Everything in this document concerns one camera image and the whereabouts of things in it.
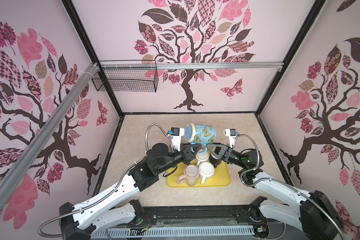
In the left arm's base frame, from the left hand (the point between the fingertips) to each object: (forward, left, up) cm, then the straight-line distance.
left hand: (201, 149), depth 61 cm
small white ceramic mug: (+9, -4, -25) cm, 27 cm away
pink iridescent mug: (-3, +3, -22) cm, 23 cm away
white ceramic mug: (+1, -6, -25) cm, 26 cm away
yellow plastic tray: (+1, -16, -34) cm, 38 cm away
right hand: (+1, -3, -1) cm, 3 cm away
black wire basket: (+55, +44, 0) cm, 70 cm away
